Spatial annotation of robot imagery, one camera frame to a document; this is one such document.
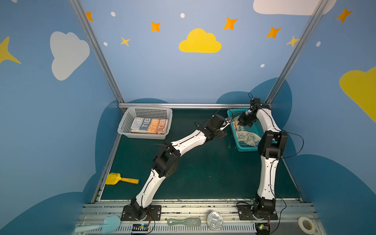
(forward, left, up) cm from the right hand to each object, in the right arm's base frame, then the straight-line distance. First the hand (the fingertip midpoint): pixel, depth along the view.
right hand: (238, 121), depth 104 cm
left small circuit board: (-65, +57, -11) cm, 87 cm away
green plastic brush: (-62, +33, -6) cm, 71 cm away
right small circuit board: (-62, -5, -12) cm, 64 cm away
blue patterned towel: (-10, -7, -6) cm, 14 cm away
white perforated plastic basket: (-9, +82, -2) cm, 82 cm away
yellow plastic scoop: (-44, +77, -5) cm, 89 cm away
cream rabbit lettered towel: (-4, +66, -4) cm, 66 cm away
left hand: (-8, +17, +7) cm, 20 cm away
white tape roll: (-59, -27, -11) cm, 66 cm away
